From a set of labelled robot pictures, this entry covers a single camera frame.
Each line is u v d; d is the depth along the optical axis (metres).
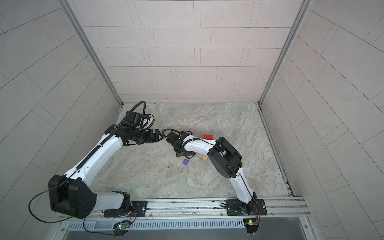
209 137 0.96
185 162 0.87
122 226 0.64
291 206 0.73
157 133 0.71
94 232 0.64
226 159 0.52
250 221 0.69
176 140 0.70
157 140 0.70
